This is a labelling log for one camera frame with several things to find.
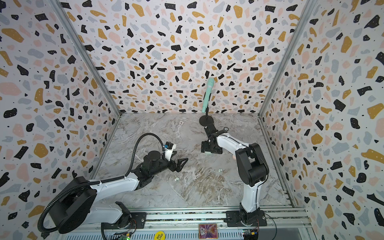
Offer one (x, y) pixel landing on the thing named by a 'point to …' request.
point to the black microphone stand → (206, 120)
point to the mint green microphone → (210, 86)
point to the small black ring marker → (226, 129)
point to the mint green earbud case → (207, 153)
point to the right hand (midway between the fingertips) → (208, 147)
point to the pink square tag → (208, 231)
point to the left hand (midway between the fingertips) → (184, 154)
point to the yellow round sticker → (159, 235)
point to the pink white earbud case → (234, 157)
